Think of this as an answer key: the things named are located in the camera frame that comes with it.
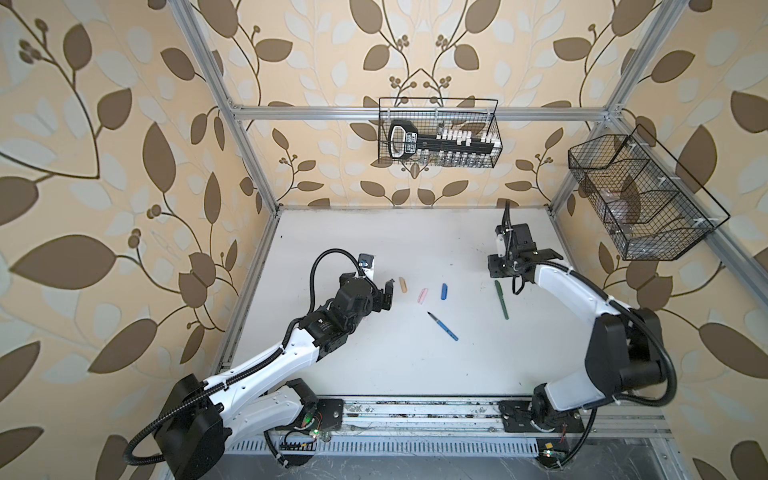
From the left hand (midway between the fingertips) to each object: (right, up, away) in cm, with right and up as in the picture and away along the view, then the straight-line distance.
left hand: (378, 275), depth 79 cm
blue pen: (+19, -17, +11) cm, 28 cm away
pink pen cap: (+13, -9, +17) cm, 23 cm away
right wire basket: (+68, +17, -7) cm, 70 cm away
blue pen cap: (+21, -8, +19) cm, 29 cm away
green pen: (+39, -9, +17) cm, 44 cm away
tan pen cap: (+7, -6, +20) cm, 22 cm away
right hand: (+36, +1, +11) cm, 38 cm away
